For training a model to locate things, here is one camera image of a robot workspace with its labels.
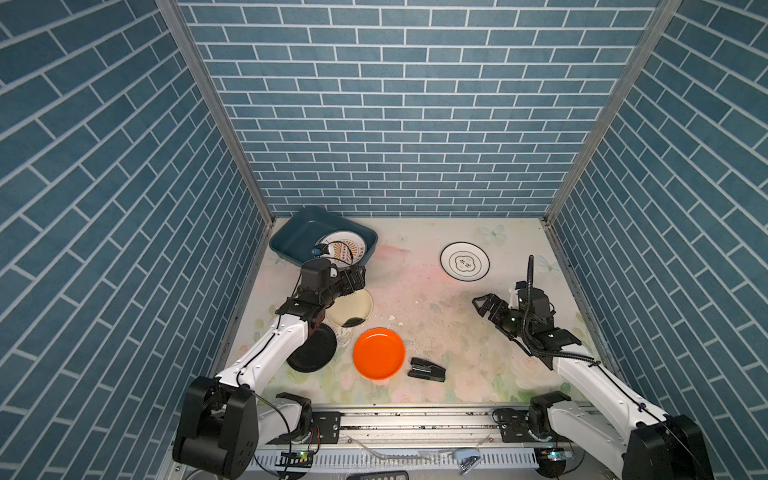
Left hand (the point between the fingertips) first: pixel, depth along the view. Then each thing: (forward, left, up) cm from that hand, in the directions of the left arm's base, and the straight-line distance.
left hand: (354, 271), depth 85 cm
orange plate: (-18, -7, -17) cm, 25 cm away
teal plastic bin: (+27, +26, -16) cm, 41 cm away
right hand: (-8, -36, -5) cm, 37 cm away
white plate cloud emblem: (+15, -38, -16) cm, 44 cm away
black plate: (-18, +11, -16) cm, 26 cm away
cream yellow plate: (-2, 0, -17) cm, 17 cm away
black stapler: (-23, -20, -15) cm, 34 cm away
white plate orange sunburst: (+20, +6, -14) cm, 25 cm away
